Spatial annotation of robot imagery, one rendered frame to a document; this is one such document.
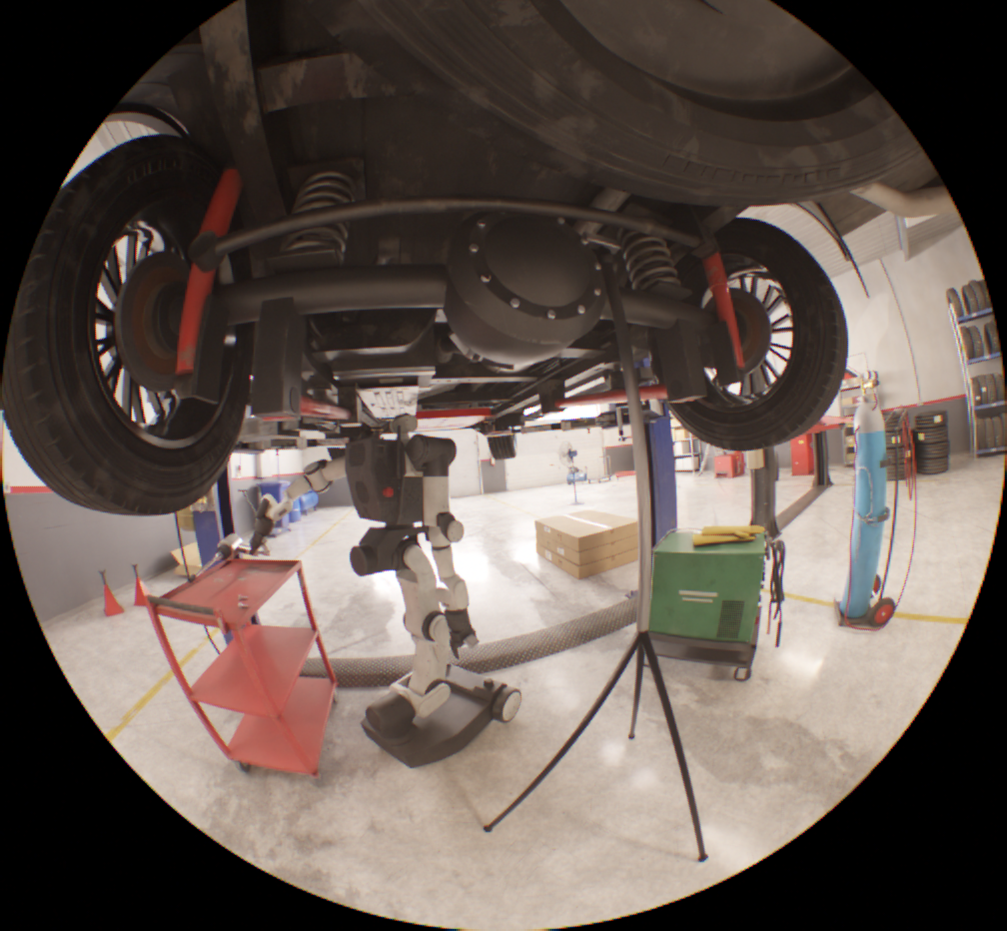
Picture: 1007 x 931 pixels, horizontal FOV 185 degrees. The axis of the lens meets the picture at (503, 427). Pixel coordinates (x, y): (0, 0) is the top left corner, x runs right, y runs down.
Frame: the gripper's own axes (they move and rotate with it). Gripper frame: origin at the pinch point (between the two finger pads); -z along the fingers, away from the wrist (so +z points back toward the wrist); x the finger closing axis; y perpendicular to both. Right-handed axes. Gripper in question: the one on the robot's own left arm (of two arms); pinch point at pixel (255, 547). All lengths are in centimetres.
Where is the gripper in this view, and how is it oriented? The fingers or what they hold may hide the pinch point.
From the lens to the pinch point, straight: 160.3
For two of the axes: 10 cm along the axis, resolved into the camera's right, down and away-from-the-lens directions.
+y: 7.8, 5.5, 2.9
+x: 3.6, -0.1, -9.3
